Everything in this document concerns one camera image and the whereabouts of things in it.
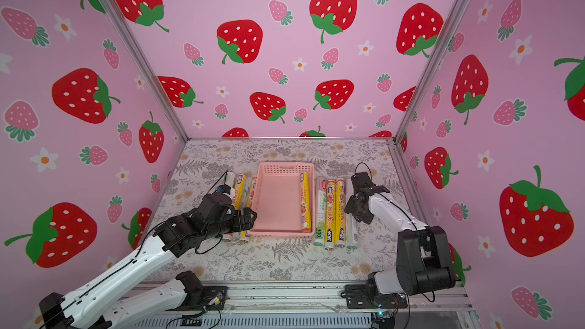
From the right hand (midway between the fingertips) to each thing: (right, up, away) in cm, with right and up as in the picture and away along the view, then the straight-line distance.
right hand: (363, 212), depth 89 cm
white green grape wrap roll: (-17, 0, +1) cm, 17 cm away
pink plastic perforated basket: (-35, +3, +8) cm, 36 cm away
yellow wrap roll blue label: (-9, 0, +1) cm, 9 cm away
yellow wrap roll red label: (-13, -1, +1) cm, 13 cm away
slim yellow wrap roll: (-46, +7, +7) cm, 47 cm away
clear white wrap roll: (-5, -4, -3) cm, 8 cm away
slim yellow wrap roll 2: (-23, 0, +1) cm, 23 cm away
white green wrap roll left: (-57, +12, +12) cm, 59 cm away
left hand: (-42, +2, -14) cm, 45 cm away
